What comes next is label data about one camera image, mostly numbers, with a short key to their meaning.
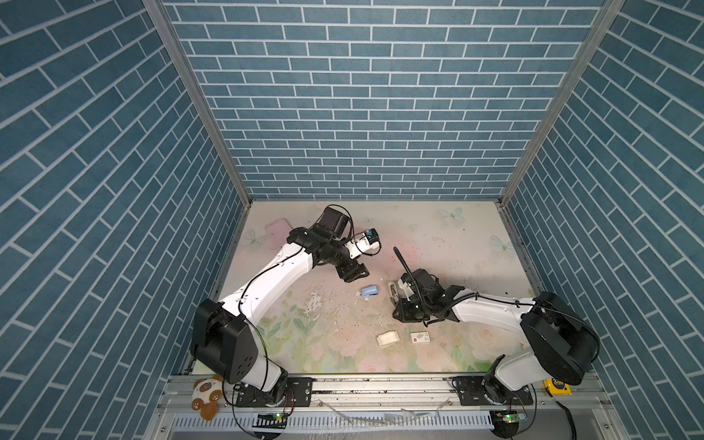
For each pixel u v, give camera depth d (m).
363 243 0.69
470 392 0.73
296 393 0.74
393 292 0.89
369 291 0.92
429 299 0.69
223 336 0.41
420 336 0.82
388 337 0.84
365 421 0.70
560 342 0.44
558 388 0.74
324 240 0.58
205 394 0.71
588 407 0.72
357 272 0.70
